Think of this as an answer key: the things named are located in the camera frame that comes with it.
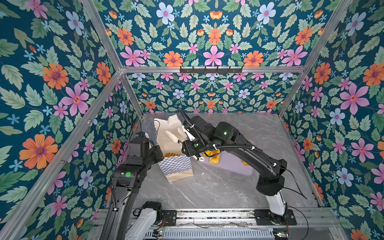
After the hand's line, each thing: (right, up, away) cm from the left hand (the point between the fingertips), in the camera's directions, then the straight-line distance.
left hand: (161, 146), depth 68 cm
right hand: (+11, 0, -3) cm, 12 cm away
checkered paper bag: (+6, -10, +4) cm, 12 cm away
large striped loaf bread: (-3, -9, +25) cm, 27 cm away
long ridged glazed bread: (+27, -11, +22) cm, 37 cm away
